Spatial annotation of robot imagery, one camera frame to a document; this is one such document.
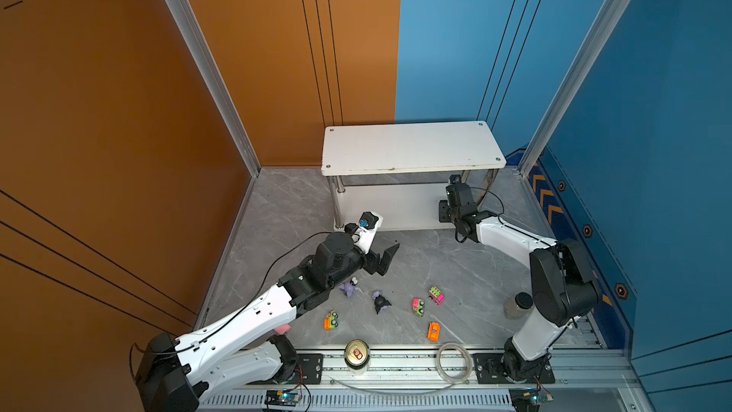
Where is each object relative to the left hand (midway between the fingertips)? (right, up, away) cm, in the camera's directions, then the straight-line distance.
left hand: (384, 233), depth 72 cm
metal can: (-7, -28, -6) cm, 30 cm away
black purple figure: (-1, -22, +11) cm, 24 cm away
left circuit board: (-25, -41, -1) cm, 48 cm away
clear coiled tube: (+21, -37, 0) cm, 42 cm away
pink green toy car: (+10, -23, +10) cm, 27 cm away
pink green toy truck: (+15, -19, +11) cm, 27 cm away
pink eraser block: (-28, -28, +8) cm, 41 cm away
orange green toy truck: (-15, -26, +7) cm, 30 cm away
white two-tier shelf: (+4, +16, +1) cm, 16 cm away
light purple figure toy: (-10, -18, +13) cm, 24 cm away
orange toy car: (+14, -28, +5) cm, 31 cm away
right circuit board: (+36, -41, -2) cm, 54 cm away
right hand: (+22, +7, +24) cm, 33 cm away
